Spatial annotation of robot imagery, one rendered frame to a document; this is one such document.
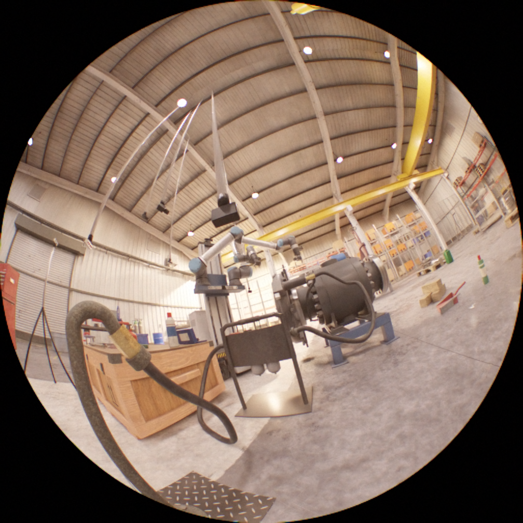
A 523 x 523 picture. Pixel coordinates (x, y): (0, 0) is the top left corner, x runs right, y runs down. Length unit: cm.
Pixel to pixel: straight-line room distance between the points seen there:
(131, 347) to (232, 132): 817
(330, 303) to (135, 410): 149
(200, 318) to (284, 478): 184
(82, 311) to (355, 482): 70
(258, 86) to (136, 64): 531
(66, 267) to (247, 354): 887
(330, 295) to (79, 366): 144
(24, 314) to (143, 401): 848
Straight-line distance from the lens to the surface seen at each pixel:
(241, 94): 809
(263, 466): 68
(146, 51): 846
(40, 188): 1158
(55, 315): 872
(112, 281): 935
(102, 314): 34
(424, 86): 1168
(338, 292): 139
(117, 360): 81
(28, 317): 903
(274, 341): 84
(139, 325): 873
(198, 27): 831
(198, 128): 825
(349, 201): 1068
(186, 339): 119
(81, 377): 33
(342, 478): 59
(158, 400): 95
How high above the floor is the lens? 53
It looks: 22 degrees up
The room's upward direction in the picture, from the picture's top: 16 degrees counter-clockwise
